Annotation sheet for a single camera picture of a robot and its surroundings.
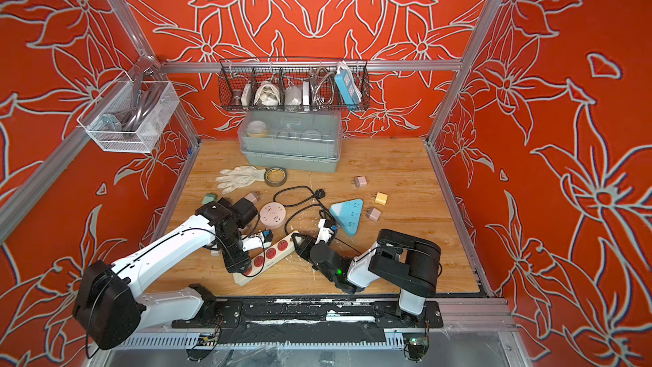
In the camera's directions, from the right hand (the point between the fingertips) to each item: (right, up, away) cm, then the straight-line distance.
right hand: (287, 241), depth 81 cm
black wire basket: (0, +57, +17) cm, 59 cm away
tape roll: (-9, +20, +25) cm, 34 cm away
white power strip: (-4, -3, -1) cm, 5 cm away
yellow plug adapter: (+34, +12, +16) cm, 40 cm away
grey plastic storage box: (-1, +34, +15) cm, 37 cm away
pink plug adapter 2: (+31, +7, +11) cm, 34 cm away
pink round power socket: (-7, +6, +11) cm, 15 cm away
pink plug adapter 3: (-16, +12, +17) cm, 27 cm away
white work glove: (-24, +20, +26) cm, 40 cm away
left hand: (-13, -4, -3) cm, 15 cm away
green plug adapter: (-33, +12, +17) cm, 39 cm away
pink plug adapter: (+27, +18, +20) cm, 38 cm away
